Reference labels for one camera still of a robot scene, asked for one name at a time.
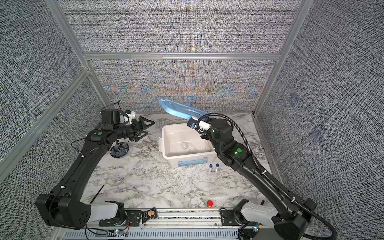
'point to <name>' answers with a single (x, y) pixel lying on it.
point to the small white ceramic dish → (184, 145)
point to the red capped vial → (209, 203)
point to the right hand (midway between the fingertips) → (210, 114)
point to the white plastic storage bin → (173, 134)
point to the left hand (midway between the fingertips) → (152, 127)
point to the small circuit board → (148, 214)
